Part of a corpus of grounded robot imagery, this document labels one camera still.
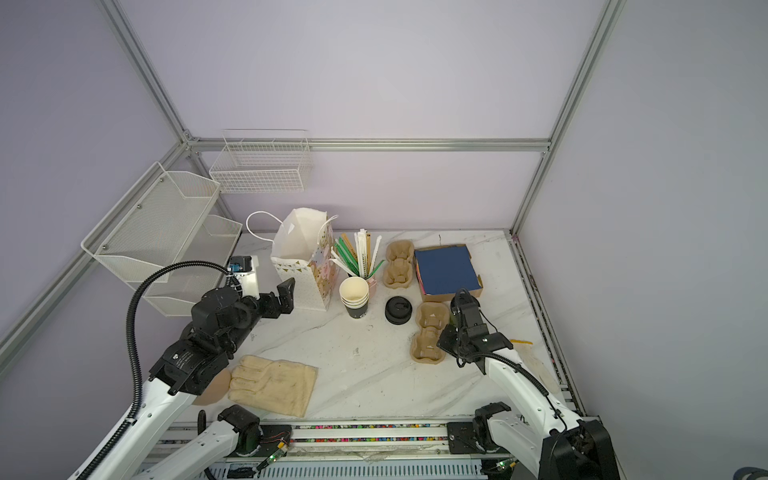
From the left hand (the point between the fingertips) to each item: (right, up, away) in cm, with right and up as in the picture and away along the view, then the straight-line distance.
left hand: (273, 285), depth 70 cm
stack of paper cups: (+16, -4, +23) cm, 28 cm away
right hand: (+42, -18, +16) cm, 48 cm away
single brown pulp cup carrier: (+41, -13, +26) cm, 50 cm away
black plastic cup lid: (+30, -10, +25) cm, 41 cm away
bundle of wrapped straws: (+16, +7, +26) cm, 31 cm away
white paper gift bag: (-2, +9, +32) cm, 34 cm away
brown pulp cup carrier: (+31, +4, +35) cm, 47 cm away
